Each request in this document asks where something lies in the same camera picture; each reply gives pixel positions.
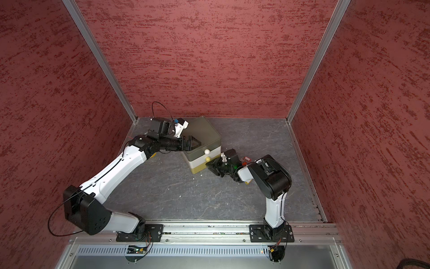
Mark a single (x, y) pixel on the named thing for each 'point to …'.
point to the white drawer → (201, 159)
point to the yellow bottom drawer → (200, 168)
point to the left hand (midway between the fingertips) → (193, 147)
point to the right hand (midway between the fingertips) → (206, 167)
